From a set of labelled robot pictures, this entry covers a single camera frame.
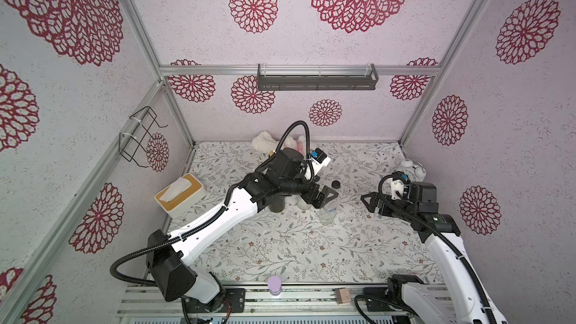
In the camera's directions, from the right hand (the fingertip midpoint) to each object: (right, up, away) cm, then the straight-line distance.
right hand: (371, 197), depth 78 cm
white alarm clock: (+25, +8, +17) cm, 31 cm away
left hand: (-18, +4, -9) cm, 20 cm away
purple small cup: (-33, -26, -9) cm, 43 cm away
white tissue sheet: (-77, +1, +19) cm, 80 cm away
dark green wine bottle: (-34, -5, +17) cm, 38 cm away
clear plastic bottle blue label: (-13, -9, +14) cm, 21 cm away
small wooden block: (-11, -31, -5) cm, 34 cm away
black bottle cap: (-14, +5, -5) cm, 15 cm away
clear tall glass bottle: (-25, 0, -16) cm, 30 cm away
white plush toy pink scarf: (-40, +22, +29) cm, 55 cm away
